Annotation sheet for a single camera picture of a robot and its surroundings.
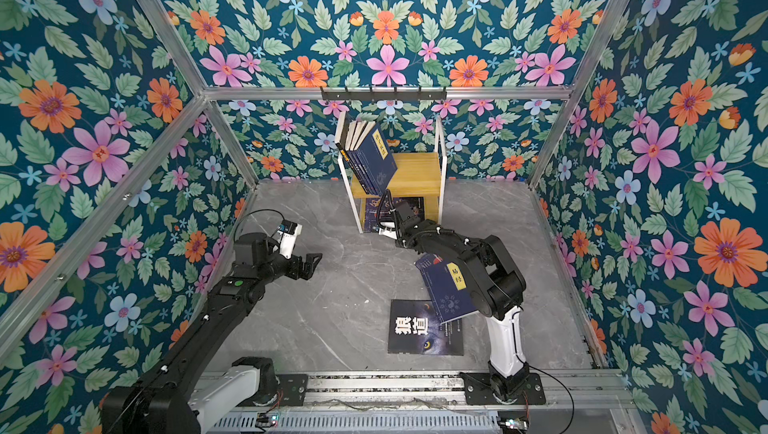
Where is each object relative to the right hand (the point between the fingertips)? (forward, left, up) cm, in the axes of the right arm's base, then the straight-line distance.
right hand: (408, 221), depth 99 cm
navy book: (0, +12, +16) cm, 20 cm away
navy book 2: (+6, +9, +22) cm, 24 cm away
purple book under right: (-12, -7, -6) cm, 15 cm away
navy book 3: (-22, -13, -5) cm, 26 cm away
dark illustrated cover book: (+3, +10, +3) cm, 11 cm away
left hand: (-15, +28, +10) cm, 33 cm away
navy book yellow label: (-1, +15, +29) cm, 32 cm away
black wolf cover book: (-33, -1, -6) cm, 34 cm away
